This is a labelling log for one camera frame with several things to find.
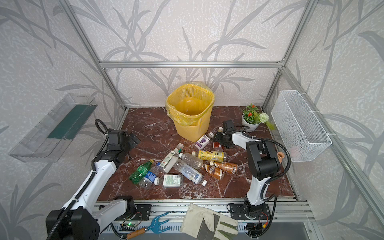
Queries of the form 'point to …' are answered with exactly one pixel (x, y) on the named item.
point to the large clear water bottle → (191, 173)
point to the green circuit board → (129, 225)
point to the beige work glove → (201, 225)
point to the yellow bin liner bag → (189, 103)
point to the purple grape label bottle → (204, 140)
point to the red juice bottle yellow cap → (217, 144)
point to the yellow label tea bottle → (210, 155)
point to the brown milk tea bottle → (230, 167)
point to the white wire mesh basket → (302, 135)
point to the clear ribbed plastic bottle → (191, 160)
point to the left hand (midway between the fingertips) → (132, 135)
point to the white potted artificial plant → (252, 118)
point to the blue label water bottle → (149, 178)
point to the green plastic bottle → (136, 177)
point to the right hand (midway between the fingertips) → (217, 136)
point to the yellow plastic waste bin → (191, 133)
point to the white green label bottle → (170, 158)
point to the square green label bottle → (169, 180)
